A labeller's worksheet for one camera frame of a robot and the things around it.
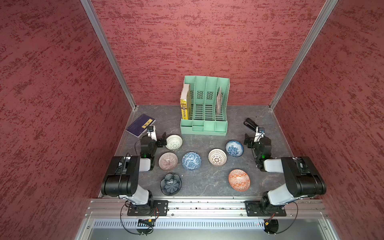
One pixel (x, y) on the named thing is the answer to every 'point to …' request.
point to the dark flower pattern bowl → (171, 184)
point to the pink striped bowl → (167, 161)
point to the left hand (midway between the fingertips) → (158, 135)
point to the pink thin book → (219, 102)
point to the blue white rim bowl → (234, 148)
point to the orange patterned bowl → (239, 180)
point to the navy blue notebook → (140, 125)
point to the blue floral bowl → (191, 160)
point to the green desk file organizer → (208, 106)
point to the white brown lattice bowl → (217, 157)
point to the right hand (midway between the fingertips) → (252, 135)
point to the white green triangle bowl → (174, 142)
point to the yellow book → (185, 102)
